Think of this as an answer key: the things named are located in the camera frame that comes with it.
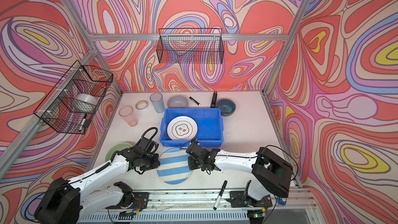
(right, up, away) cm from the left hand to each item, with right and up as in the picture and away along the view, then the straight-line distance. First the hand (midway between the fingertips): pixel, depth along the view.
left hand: (162, 163), depth 84 cm
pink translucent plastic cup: (-23, +28, +7) cm, 37 cm away
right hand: (+17, -1, -1) cm, 17 cm away
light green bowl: (-25, +9, 0) cm, 27 cm away
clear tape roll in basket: (-32, +33, -14) cm, 48 cm away
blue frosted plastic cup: (-7, +35, +14) cm, 38 cm away
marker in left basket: (-34, +23, -12) cm, 43 cm away
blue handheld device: (+59, -13, -13) cm, 62 cm away
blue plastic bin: (+28, +17, +20) cm, 38 cm away
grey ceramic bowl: (+5, +35, +26) cm, 44 cm away
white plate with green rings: (+10, +18, +12) cm, 23 cm away
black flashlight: (+31, +36, +29) cm, 56 cm away
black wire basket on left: (-42, +29, -18) cm, 54 cm away
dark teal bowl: (+40, +31, +23) cm, 56 cm away
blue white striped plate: (+7, -2, 0) cm, 7 cm away
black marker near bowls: (+15, +37, +31) cm, 50 cm away
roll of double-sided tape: (-22, +32, +27) cm, 48 cm away
